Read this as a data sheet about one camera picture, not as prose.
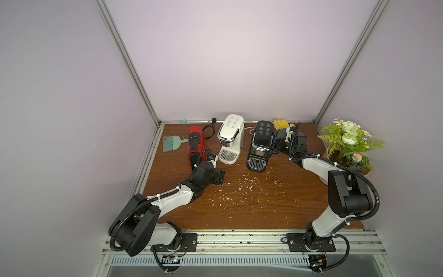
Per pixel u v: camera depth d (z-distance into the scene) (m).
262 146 0.79
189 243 0.73
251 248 0.73
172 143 1.10
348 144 0.72
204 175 0.66
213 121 1.22
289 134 0.85
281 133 0.89
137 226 0.42
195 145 0.85
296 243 0.73
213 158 0.77
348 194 0.47
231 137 0.83
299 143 0.74
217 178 0.79
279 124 1.20
